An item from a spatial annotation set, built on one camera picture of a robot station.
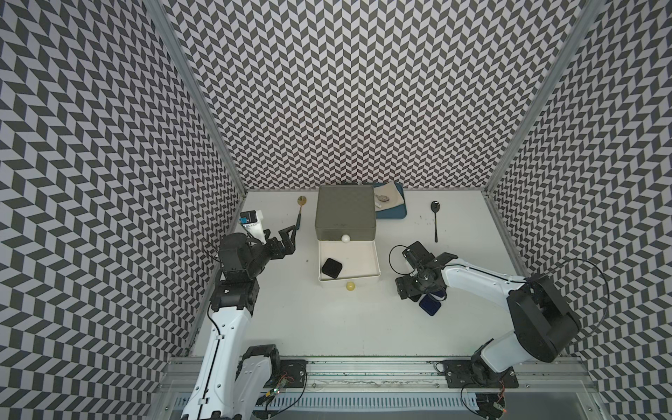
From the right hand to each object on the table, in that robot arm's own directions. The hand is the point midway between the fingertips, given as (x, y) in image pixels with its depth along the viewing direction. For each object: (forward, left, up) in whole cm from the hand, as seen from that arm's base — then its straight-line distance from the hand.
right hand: (412, 292), depth 88 cm
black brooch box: (+5, +27, +8) cm, 29 cm away
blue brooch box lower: (-4, -5, -1) cm, 7 cm away
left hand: (+8, +41, +25) cm, 48 cm away
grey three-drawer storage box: (+13, +22, +21) cm, 33 cm away
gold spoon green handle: (+42, +43, +1) cm, 60 cm away
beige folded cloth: (+47, +3, +2) cm, 47 cm away
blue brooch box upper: (0, -9, -1) cm, 9 cm away
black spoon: (+37, -15, +1) cm, 40 cm away
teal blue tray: (+34, +2, +2) cm, 34 cm away
